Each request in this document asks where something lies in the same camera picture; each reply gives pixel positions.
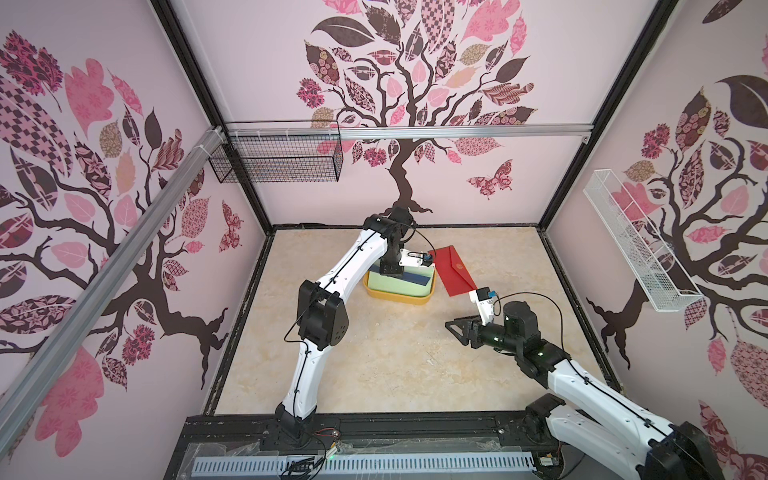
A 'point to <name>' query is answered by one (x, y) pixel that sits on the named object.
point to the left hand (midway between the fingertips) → (388, 267)
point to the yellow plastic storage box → (402, 298)
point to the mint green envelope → (392, 285)
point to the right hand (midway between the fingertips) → (450, 327)
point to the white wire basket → (654, 271)
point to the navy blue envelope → (415, 278)
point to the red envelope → (452, 270)
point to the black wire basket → (278, 159)
